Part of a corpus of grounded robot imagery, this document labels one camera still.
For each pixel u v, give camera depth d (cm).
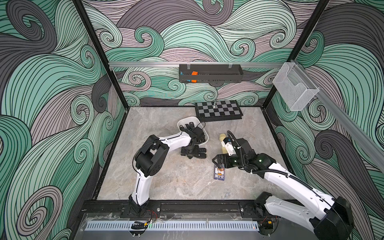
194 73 87
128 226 69
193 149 82
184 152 81
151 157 52
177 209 74
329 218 38
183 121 107
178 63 94
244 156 58
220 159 68
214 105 114
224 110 114
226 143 71
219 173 84
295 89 77
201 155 92
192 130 73
